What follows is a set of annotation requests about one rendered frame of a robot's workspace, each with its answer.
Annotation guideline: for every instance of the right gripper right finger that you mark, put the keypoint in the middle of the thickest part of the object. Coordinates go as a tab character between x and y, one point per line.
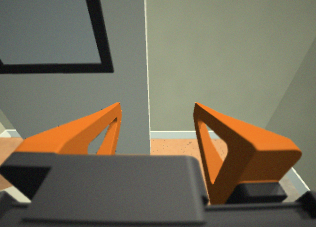
254	154

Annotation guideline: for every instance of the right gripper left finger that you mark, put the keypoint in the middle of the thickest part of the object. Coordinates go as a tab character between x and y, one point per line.
74	137

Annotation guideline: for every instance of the black mirror frame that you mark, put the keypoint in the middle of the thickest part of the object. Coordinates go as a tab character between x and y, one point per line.
99	29

